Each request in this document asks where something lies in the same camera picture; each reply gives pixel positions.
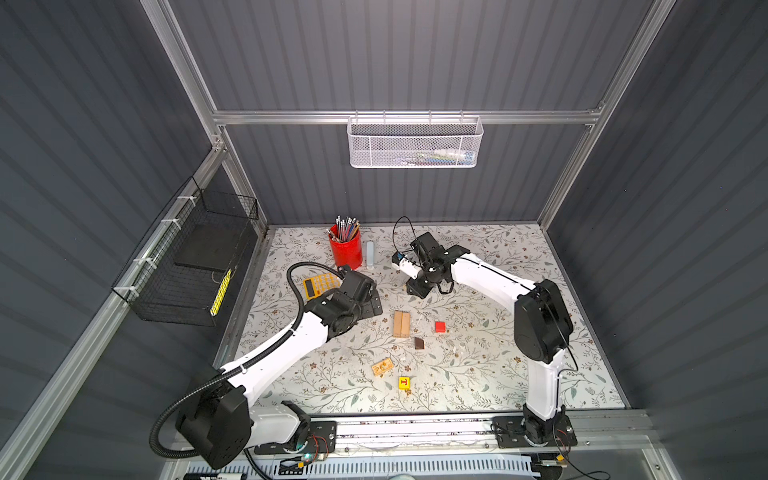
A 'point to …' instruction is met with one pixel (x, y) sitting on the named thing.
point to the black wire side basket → (183, 271)
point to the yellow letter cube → (404, 383)
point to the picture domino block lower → (384, 365)
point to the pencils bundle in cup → (344, 229)
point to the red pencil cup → (346, 254)
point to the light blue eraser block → (370, 264)
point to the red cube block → (440, 327)
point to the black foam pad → (210, 246)
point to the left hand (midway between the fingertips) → (365, 303)
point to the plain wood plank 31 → (405, 325)
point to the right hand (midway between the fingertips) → (415, 287)
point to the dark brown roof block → (419, 343)
